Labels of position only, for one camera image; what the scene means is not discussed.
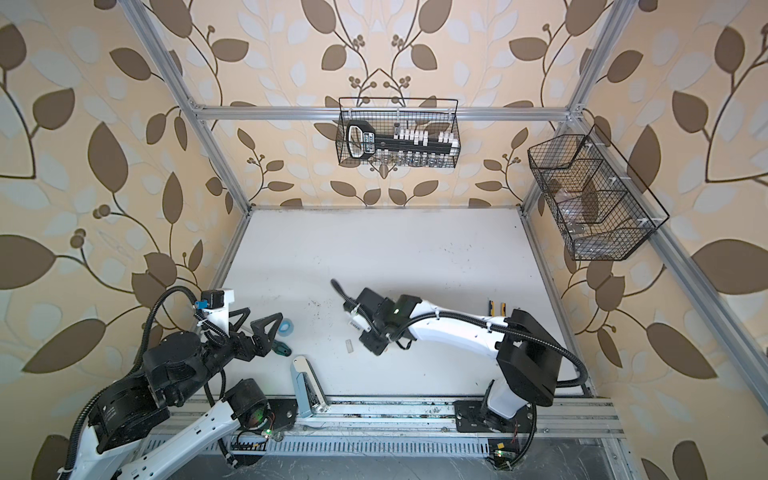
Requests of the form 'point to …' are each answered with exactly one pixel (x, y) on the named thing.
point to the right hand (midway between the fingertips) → (371, 340)
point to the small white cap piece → (349, 346)
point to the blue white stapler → (310, 396)
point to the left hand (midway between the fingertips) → (268, 315)
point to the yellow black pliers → (491, 307)
